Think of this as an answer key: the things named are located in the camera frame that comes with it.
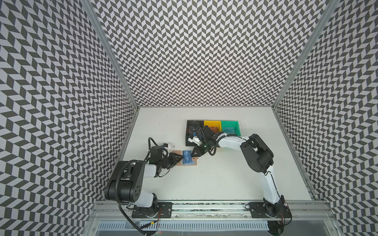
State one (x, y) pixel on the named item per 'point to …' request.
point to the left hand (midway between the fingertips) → (182, 158)
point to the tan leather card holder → (195, 160)
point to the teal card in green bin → (230, 130)
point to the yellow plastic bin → (217, 124)
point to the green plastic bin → (228, 124)
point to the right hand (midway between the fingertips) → (193, 156)
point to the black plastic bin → (193, 127)
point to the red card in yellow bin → (215, 129)
